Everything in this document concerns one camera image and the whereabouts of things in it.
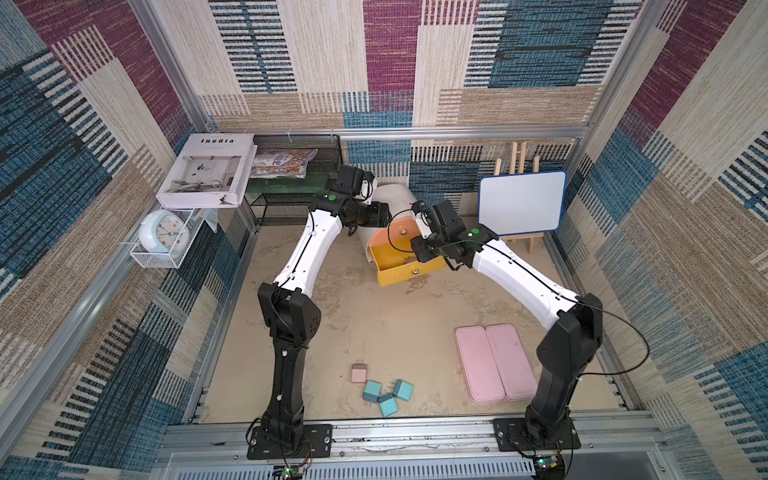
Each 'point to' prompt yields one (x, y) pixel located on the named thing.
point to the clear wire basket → (150, 259)
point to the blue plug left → (372, 391)
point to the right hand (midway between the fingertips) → (418, 240)
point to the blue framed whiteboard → (522, 203)
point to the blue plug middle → (388, 404)
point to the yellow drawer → (394, 265)
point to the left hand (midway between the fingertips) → (379, 215)
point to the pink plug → (359, 373)
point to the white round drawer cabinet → (399, 198)
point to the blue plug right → (403, 389)
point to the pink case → (494, 364)
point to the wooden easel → (513, 170)
